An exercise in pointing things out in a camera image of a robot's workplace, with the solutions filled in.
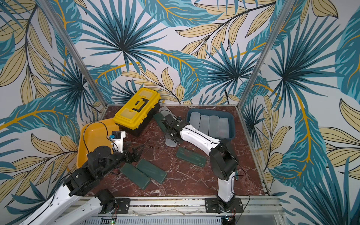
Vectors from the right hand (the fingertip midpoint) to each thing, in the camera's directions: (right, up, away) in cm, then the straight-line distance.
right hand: (170, 135), depth 89 cm
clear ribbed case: (+17, +10, +18) cm, 27 cm away
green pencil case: (-21, -22, -6) cm, 31 cm away
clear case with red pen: (+24, +7, +16) cm, 29 cm away
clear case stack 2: (+1, -3, -12) cm, 12 cm away
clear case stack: (+39, +4, +16) cm, 42 cm away
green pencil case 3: (+12, -13, +2) cm, 18 cm away
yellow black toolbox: (-21, +15, +4) cm, 26 cm away
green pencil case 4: (-12, +11, +25) cm, 29 cm away
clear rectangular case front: (+31, +5, +16) cm, 35 cm away
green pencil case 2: (-11, -21, -4) cm, 24 cm away
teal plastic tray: (+40, +14, +21) cm, 47 cm away
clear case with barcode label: (-6, +17, +25) cm, 31 cm away
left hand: (-14, -3, -21) cm, 26 cm away
